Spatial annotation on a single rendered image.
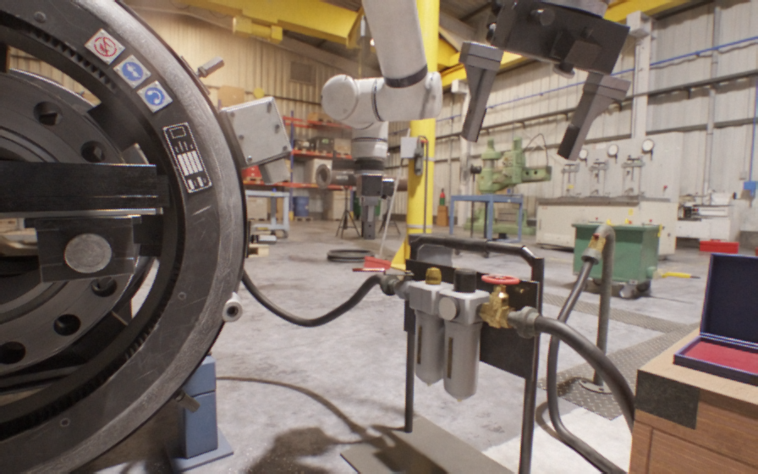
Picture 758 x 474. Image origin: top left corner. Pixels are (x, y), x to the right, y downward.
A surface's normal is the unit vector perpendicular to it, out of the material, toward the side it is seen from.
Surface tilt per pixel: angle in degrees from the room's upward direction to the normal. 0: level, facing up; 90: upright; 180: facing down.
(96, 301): 90
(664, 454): 90
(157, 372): 90
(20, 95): 90
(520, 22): 114
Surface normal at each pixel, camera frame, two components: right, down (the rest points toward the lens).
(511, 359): -0.79, 0.03
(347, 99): -0.39, 0.10
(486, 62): 0.10, 0.47
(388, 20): -0.15, 0.80
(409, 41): 0.48, 0.60
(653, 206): 0.36, 0.08
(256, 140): 0.61, 0.07
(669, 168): -0.93, 0.00
